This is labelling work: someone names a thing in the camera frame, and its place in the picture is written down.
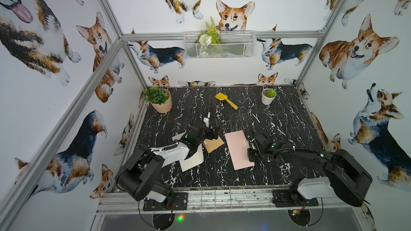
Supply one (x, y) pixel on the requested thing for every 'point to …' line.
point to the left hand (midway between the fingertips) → (214, 122)
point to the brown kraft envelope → (210, 145)
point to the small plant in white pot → (267, 95)
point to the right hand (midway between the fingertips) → (248, 154)
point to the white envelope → (196, 159)
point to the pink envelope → (237, 145)
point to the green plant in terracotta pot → (160, 99)
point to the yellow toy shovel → (222, 97)
